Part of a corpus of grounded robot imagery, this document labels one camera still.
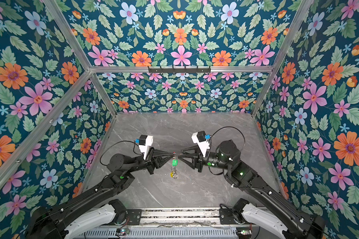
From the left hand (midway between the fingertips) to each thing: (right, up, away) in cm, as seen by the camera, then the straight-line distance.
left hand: (171, 157), depth 54 cm
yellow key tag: (-4, -17, +31) cm, 36 cm away
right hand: (+3, 0, +4) cm, 5 cm away
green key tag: (+1, -3, +4) cm, 5 cm away
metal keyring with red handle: (+1, +1, +3) cm, 3 cm away
